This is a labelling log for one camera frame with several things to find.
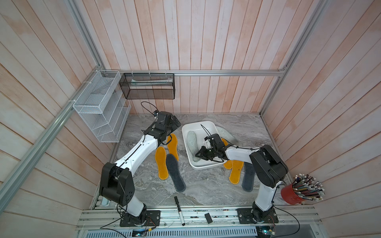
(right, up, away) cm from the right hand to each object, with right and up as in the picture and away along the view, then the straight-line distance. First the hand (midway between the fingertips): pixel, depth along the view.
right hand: (195, 155), depth 94 cm
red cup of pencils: (+49, -10, -26) cm, 57 cm away
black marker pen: (-9, -25, -19) cm, 33 cm away
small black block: (+5, -28, -20) cm, 35 cm away
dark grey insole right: (+30, -15, -8) cm, 35 cm away
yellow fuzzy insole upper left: (-16, +5, +9) cm, 19 cm away
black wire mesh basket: (-33, +48, +10) cm, 59 cm away
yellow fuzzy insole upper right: (+20, -5, -4) cm, 21 cm away
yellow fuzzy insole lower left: (-23, -2, +2) cm, 23 cm away
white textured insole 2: (+24, +12, +13) cm, 30 cm away
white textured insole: (-2, +9, +9) cm, 13 cm away
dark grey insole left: (-13, -10, -6) cm, 17 cm away
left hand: (-13, +19, -7) cm, 24 cm away
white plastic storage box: (+4, +17, -6) cm, 18 cm away
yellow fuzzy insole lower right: (+25, -6, -4) cm, 26 cm away
